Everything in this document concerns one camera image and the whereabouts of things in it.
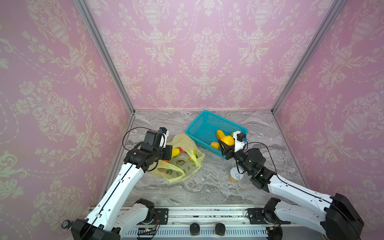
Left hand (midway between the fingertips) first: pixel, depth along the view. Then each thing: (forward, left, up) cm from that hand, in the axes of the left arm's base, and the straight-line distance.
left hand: (171, 150), depth 76 cm
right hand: (+4, -27, +5) cm, 28 cm away
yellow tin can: (-8, -35, -14) cm, 38 cm away
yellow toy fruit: (+1, -28, +9) cm, 30 cm away
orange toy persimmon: (-8, 0, +5) cm, 9 cm away
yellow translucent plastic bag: (0, -5, -18) cm, 19 cm away
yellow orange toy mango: (+21, -29, -14) cm, 39 cm away
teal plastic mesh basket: (+28, -18, -20) cm, 39 cm away
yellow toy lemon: (+7, 0, -15) cm, 17 cm away
